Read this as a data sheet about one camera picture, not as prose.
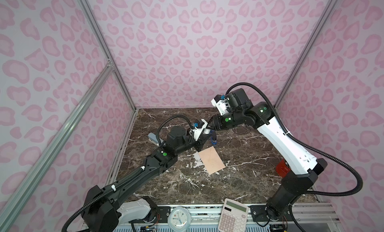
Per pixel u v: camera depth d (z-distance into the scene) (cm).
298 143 42
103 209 38
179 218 69
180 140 54
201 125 59
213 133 100
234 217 71
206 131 67
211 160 92
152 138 95
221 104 62
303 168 41
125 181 43
